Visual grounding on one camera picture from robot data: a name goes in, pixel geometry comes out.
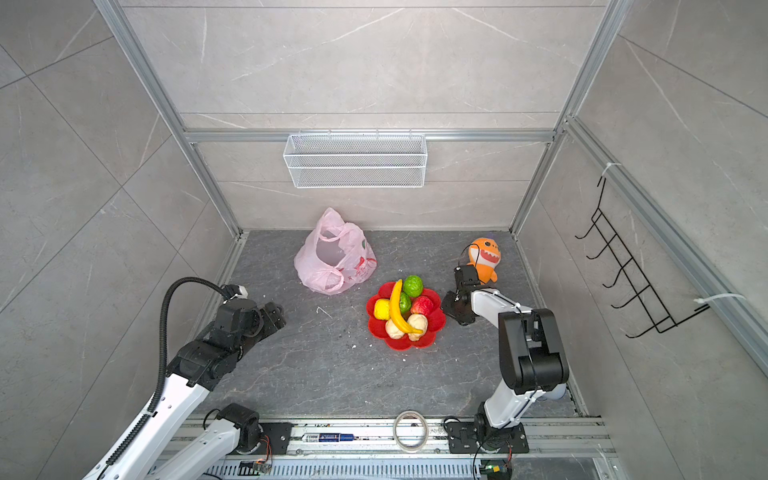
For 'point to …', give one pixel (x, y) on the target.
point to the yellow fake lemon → (381, 308)
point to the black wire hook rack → (646, 299)
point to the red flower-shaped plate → (377, 327)
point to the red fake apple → (422, 305)
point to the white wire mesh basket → (355, 160)
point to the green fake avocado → (405, 303)
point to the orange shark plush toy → (485, 254)
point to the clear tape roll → (414, 449)
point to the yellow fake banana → (396, 312)
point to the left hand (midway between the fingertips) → (271, 307)
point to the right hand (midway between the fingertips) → (448, 306)
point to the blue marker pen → (328, 437)
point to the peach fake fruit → (418, 321)
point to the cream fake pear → (392, 330)
